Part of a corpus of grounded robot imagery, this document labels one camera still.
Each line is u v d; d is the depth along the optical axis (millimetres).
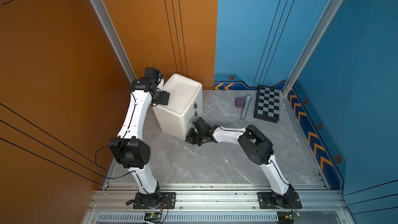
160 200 724
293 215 697
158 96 697
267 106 1075
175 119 776
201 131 773
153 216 716
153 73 631
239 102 1087
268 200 726
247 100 1120
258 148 563
